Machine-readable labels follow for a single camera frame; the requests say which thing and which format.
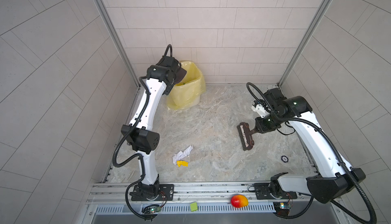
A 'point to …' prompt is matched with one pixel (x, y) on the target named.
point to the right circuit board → (282, 208)
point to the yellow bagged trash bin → (186, 93)
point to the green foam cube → (193, 206)
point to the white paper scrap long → (186, 152)
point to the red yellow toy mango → (239, 201)
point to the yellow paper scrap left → (180, 163)
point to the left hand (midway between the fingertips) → (161, 84)
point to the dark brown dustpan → (180, 73)
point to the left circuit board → (151, 208)
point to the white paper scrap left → (176, 157)
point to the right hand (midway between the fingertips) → (255, 128)
